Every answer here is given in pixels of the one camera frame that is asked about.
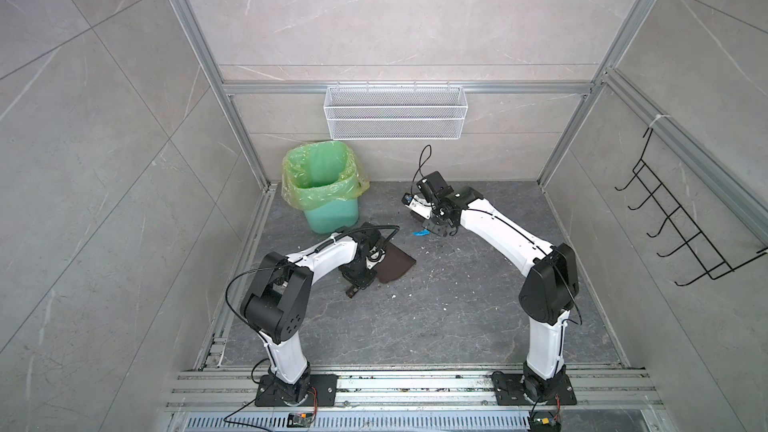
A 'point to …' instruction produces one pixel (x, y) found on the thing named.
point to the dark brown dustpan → (396, 264)
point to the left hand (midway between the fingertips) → (360, 276)
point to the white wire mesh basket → (391, 113)
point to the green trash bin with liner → (324, 179)
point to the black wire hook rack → (712, 263)
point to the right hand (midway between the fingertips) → (436, 213)
